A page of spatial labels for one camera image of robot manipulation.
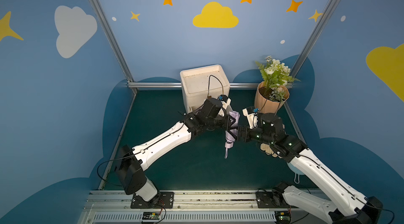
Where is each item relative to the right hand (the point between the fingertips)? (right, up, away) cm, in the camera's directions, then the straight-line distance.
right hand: (236, 126), depth 72 cm
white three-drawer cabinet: (-17, +23, +22) cm, 36 cm away
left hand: (-1, +4, 0) cm, 4 cm away
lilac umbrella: (-3, -3, -5) cm, 7 cm away
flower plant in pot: (+29, +19, +25) cm, 42 cm away
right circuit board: (+22, -43, +1) cm, 49 cm away
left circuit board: (-40, -42, -1) cm, 57 cm away
